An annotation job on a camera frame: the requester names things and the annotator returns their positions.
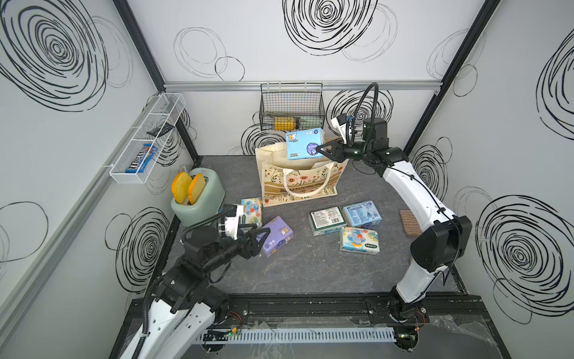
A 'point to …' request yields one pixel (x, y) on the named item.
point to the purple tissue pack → (279, 235)
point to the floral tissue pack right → (359, 240)
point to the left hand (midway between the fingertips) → (262, 229)
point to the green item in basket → (310, 123)
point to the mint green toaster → (208, 205)
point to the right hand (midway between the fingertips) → (322, 146)
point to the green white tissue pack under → (326, 221)
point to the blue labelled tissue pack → (363, 215)
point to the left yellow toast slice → (181, 186)
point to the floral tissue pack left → (252, 210)
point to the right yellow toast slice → (196, 187)
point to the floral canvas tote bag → (286, 181)
